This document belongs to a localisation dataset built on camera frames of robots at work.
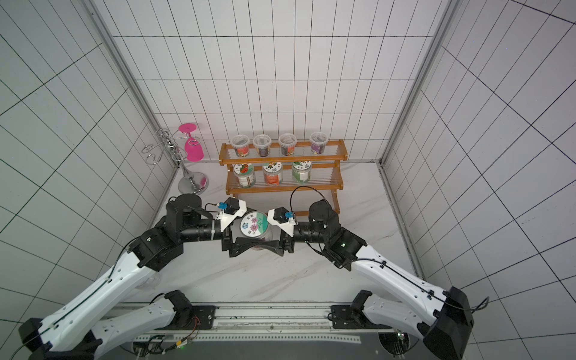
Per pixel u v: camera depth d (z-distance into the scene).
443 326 0.38
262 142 0.80
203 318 0.73
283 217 0.51
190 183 1.07
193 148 1.01
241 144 0.79
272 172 0.85
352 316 0.65
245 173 0.85
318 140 0.80
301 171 0.86
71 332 0.38
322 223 0.50
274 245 0.55
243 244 0.57
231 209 0.50
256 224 0.59
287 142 0.80
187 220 0.49
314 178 0.93
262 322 0.73
